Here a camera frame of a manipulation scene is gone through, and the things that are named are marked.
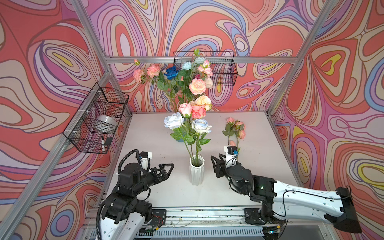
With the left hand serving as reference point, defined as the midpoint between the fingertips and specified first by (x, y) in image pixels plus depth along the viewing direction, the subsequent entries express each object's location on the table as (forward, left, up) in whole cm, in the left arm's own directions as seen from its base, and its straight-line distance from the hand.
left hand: (170, 168), depth 67 cm
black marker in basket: (+11, +34, +3) cm, 36 cm away
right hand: (+5, -21, -1) cm, 21 cm away
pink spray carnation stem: (+41, -42, -19) cm, 62 cm away
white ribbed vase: (0, -12, -2) cm, 12 cm away
